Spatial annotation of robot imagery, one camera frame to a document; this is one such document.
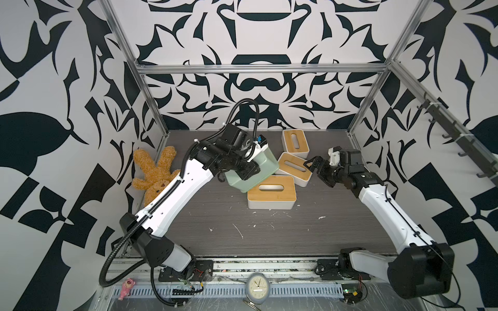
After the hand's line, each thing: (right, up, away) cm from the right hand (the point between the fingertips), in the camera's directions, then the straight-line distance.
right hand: (310, 165), depth 81 cm
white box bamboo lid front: (-13, -12, +5) cm, 19 cm away
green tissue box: (-19, +2, -14) cm, 24 cm away
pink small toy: (-68, -42, -13) cm, 81 cm away
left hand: (-24, +2, -9) cm, 26 cm away
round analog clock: (-22, -41, -14) cm, 49 cm away
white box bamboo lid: (-4, -1, +20) cm, 20 cm away
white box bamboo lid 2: (+1, +11, +32) cm, 34 cm away
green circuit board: (+12, -45, -10) cm, 48 cm away
